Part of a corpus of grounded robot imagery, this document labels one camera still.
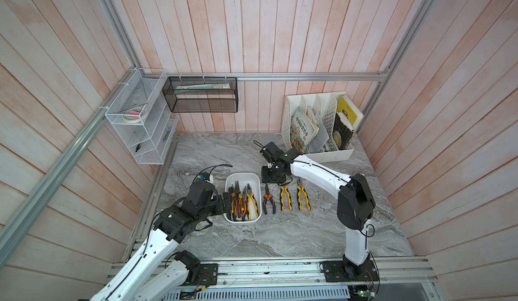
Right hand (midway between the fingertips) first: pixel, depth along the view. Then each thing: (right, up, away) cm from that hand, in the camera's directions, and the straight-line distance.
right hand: (264, 179), depth 90 cm
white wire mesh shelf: (-46, +17, -12) cm, 50 cm away
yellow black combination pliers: (+9, -13, 0) cm, 16 cm away
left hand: (-17, -7, -15) cm, 24 cm away
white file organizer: (+28, +25, +6) cm, 38 cm away
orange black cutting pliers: (-14, -8, 0) cm, 16 cm away
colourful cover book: (+20, +24, +10) cm, 33 cm away
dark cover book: (+39, +23, +6) cm, 46 cm away
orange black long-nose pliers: (+1, -10, +3) cm, 11 cm away
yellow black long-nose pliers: (-6, -9, +3) cm, 11 cm away
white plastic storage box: (-4, -1, +6) cm, 7 cm away
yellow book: (+40, +36, +8) cm, 54 cm away
